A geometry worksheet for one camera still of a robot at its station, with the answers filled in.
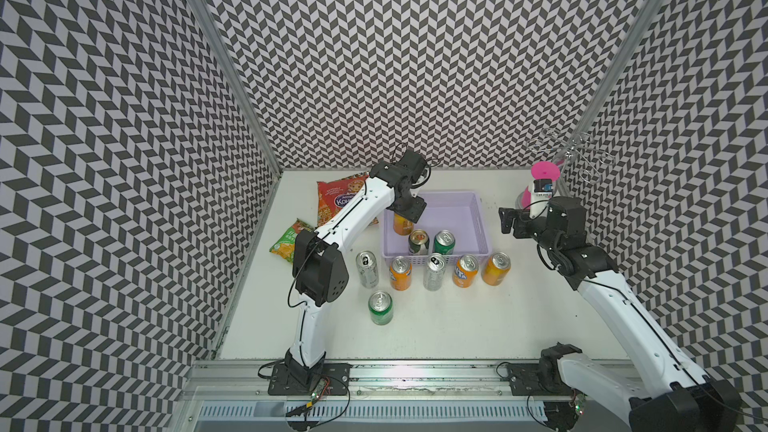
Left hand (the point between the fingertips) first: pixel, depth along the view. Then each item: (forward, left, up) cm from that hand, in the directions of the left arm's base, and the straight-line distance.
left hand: (406, 212), depth 87 cm
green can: (-6, -11, -8) cm, 15 cm away
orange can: (-4, +1, -2) cm, 4 cm away
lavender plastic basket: (+11, -19, -16) cm, 27 cm away
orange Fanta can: (-15, -16, -7) cm, 24 cm away
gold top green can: (-7, -3, -6) cm, 10 cm away
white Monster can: (-16, +11, -3) cm, 19 cm away
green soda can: (-25, +7, -7) cm, 27 cm away
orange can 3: (-16, +2, -7) cm, 18 cm away
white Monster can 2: (-17, -7, -4) cm, 19 cm away
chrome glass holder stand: (+31, -64, -2) cm, 71 cm away
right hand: (-5, -30, +6) cm, 31 cm away
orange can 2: (-15, -25, -7) cm, 30 cm away
